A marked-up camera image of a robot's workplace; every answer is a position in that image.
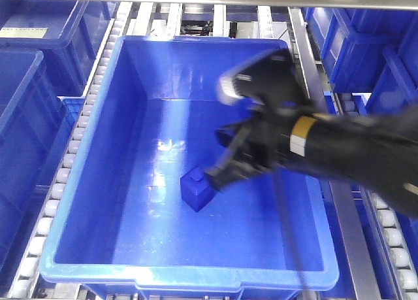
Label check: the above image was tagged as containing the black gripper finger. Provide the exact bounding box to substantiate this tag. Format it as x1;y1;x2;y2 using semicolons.
204;164;236;192
214;122;244;149

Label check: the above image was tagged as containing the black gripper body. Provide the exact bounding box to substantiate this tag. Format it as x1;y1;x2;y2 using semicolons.
225;106;295;184

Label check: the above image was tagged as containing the blue plastic box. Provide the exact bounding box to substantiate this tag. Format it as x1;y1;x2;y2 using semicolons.
180;165;218;213

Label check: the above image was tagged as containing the large blue plastic bin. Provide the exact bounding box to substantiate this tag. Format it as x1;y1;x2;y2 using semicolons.
39;35;340;300

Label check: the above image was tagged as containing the steel rack with rollers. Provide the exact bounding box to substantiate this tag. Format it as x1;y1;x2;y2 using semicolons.
0;0;418;300

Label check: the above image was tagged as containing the row of blue bins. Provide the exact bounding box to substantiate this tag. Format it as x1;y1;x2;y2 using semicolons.
0;0;418;300

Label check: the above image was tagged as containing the black braided cable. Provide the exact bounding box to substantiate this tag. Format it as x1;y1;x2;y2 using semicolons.
270;167;310;300

